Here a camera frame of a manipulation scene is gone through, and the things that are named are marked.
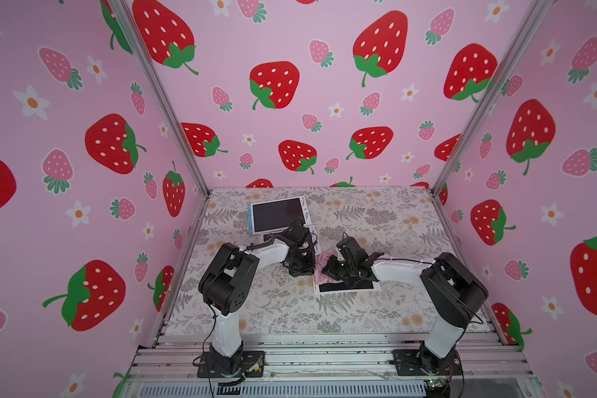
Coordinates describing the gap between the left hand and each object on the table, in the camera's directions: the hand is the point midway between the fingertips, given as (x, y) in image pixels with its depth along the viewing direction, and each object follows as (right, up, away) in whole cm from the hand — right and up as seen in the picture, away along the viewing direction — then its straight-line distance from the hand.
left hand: (317, 273), depth 93 cm
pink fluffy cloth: (+2, +5, -1) cm, 6 cm away
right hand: (+5, +3, 0) cm, 5 cm away
